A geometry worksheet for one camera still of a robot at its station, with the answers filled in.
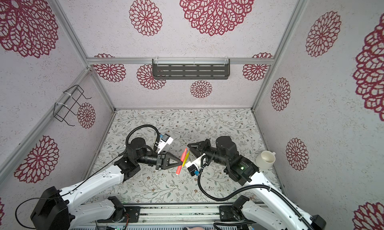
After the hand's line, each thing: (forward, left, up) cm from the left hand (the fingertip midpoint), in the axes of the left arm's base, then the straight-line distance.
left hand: (180, 165), depth 64 cm
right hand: (+10, -5, +7) cm, 13 cm away
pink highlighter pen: (-1, +1, 0) cm, 2 cm away
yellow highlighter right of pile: (+1, -3, +4) cm, 5 cm away
